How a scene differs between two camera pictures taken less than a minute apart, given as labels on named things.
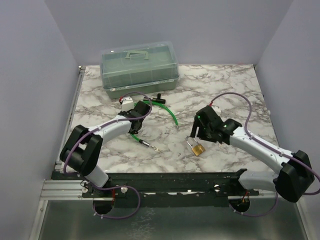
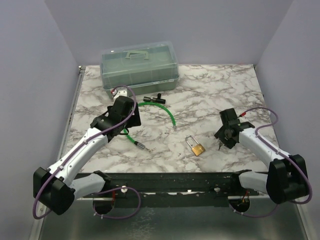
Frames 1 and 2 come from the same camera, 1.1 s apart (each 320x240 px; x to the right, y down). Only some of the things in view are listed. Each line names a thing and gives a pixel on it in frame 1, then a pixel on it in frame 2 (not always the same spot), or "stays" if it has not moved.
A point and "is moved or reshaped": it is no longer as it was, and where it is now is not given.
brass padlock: x=197 y=150 stays
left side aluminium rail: x=71 y=111 stays
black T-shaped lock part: x=157 y=100 stays
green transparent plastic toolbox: x=135 y=69 stays
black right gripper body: x=205 y=133 to x=222 y=134
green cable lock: x=146 y=144 to x=140 y=145
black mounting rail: x=170 y=190 stays
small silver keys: x=156 y=149 is moved or reshaped
